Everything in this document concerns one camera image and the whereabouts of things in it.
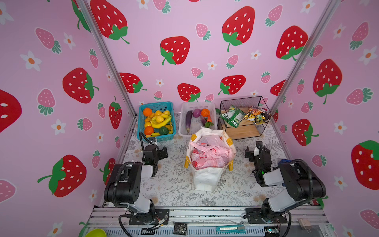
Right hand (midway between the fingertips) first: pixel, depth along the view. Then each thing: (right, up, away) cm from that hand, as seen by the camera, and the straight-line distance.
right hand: (257, 146), depth 92 cm
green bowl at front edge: (-86, -37, -24) cm, 96 cm away
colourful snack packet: (0, +20, -1) cm, 20 cm away
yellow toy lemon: (-66, +18, +16) cm, 70 cm away
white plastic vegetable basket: (-38, +16, +23) cm, 47 cm away
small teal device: (-22, -37, -21) cm, 48 cm away
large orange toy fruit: (-72, +10, +11) cm, 74 cm away
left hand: (-64, -1, +4) cm, 64 cm away
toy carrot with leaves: (-29, +16, +16) cm, 37 cm away
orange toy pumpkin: (-31, +24, +23) cm, 46 cm away
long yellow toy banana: (-66, +13, +13) cm, 69 cm away
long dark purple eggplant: (-45, +17, +20) cm, 52 cm away
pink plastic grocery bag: (-31, -1, -11) cm, 33 cm away
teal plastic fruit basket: (-72, +29, +25) cm, 82 cm away
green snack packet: (-15, +19, +1) cm, 24 cm away
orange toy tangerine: (-76, +24, +20) cm, 83 cm away
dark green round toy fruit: (-62, +10, +9) cm, 63 cm away
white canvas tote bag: (-34, -15, -17) cm, 41 cm away
